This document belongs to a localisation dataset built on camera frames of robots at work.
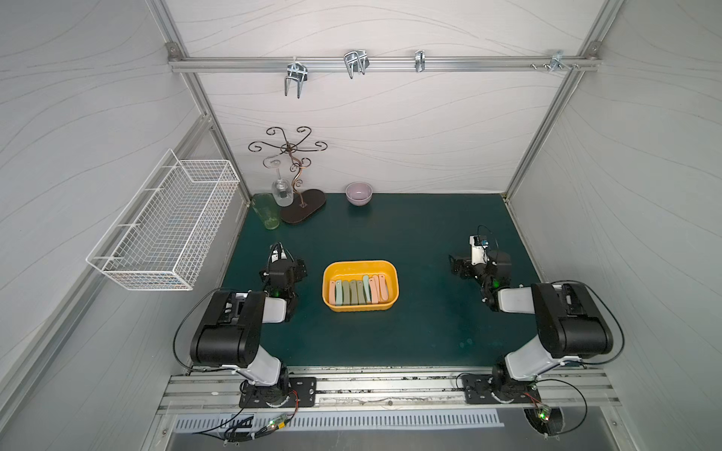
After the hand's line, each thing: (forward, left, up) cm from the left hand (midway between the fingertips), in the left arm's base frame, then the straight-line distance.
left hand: (285, 260), depth 94 cm
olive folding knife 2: (-9, -24, -4) cm, 26 cm away
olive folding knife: (-9, -21, -5) cm, 23 cm away
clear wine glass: (+18, +1, +16) cm, 25 cm away
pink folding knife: (-9, -17, -5) cm, 20 cm away
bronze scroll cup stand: (+30, -1, -3) cm, 30 cm away
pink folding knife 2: (-7, -31, -5) cm, 32 cm away
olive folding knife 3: (-9, -26, -5) cm, 28 cm away
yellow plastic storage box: (-1, -24, -4) cm, 24 cm away
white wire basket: (-10, +23, +25) cm, 36 cm away
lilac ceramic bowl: (+36, -23, -2) cm, 43 cm away
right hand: (+5, -62, 0) cm, 63 cm away
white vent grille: (-43, -24, -7) cm, 50 cm away
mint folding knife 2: (-5, -28, -4) cm, 29 cm away
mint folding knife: (-9, -19, -4) cm, 21 cm away
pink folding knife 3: (-7, -33, -6) cm, 35 cm away
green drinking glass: (+20, +10, +4) cm, 22 cm away
